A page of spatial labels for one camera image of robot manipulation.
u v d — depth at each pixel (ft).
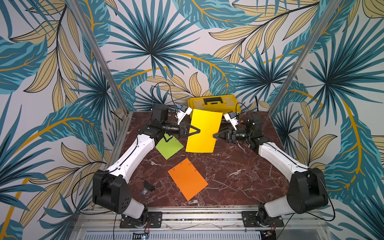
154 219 2.43
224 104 3.33
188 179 2.90
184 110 2.07
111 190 1.34
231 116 2.23
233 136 2.19
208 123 2.29
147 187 2.76
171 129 2.09
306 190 1.41
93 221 2.46
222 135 2.30
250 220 2.41
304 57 2.83
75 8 2.22
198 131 2.23
